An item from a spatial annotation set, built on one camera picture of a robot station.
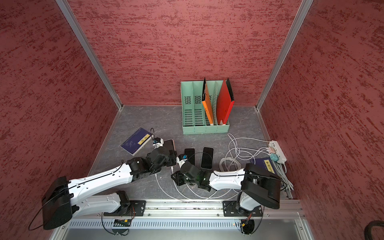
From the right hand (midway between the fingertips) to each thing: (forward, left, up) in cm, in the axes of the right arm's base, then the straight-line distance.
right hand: (173, 179), depth 79 cm
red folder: (+46, -33, +10) cm, 58 cm away
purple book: (+10, -56, -5) cm, 58 cm away
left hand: (+10, +1, +7) cm, 12 cm away
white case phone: (+15, -20, -6) cm, 26 cm away
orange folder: (+35, -21, +20) cm, 46 cm away
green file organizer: (+44, -13, -1) cm, 45 cm away
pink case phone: (+16, -9, -3) cm, 19 cm away
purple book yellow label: (+26, +27, -2) cm, 38 cm away
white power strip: (+12, -66, -4) cm, 67 cm away
